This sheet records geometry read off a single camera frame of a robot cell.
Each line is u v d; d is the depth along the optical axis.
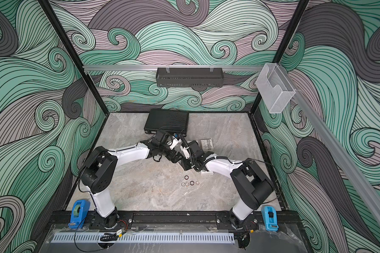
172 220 0.75
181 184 0.85
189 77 1.01
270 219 0.71
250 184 0.45
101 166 0.49
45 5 0.70
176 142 0.83
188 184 0.85
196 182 0.86
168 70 0.95
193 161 0.68
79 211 0.73
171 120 1.10
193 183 0.85
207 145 0.98
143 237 0.70
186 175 0.88
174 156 0.82
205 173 0.87
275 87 0.78
